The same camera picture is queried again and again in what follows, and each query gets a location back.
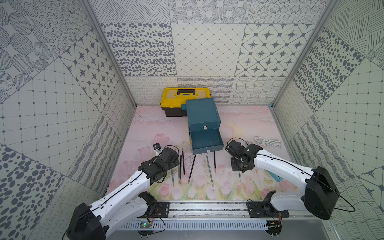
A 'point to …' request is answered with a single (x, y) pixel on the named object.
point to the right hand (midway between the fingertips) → (239, 167)
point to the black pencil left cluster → (180, 169)
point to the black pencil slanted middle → (188, 181)
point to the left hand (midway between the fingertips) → (170, 157)
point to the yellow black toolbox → (172, 98)
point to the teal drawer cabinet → (204, 120)
